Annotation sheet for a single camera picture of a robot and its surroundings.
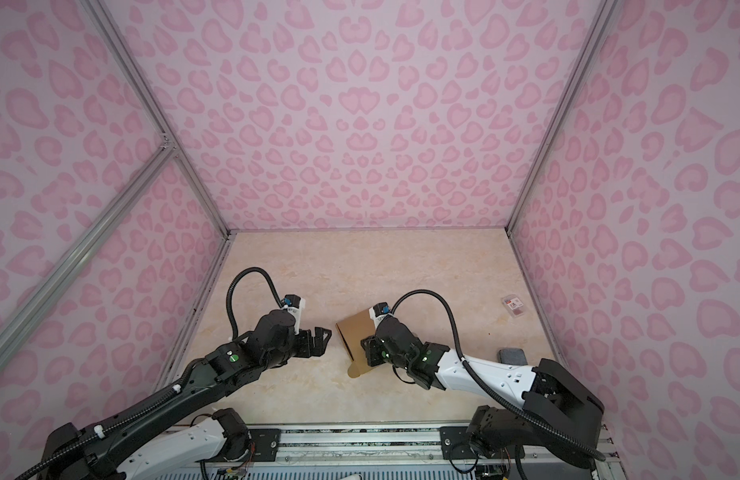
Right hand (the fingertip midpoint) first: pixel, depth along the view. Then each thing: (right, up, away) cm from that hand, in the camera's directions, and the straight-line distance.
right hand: (362, 343), depth 80 cm
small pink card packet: (+47, +8, +16) cm, 50 cm away
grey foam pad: (+42, -5, +4) cm, 42 cm away
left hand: (-11, +4, -2) cm, 12 cm away
